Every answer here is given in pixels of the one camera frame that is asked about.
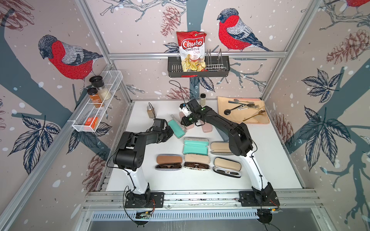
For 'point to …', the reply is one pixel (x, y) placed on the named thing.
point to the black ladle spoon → (228, 111)
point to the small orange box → (93, 121)
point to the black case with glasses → (227, 167)
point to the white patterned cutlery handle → (242, 107)
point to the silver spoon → (237, 100)
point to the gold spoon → (261, 112)
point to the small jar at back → (203, 99)
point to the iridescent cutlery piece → (236, 102)
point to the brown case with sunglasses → (168, 162)
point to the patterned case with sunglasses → (197, 161)
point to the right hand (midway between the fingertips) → (181, 122)
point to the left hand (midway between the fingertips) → (176, 129)
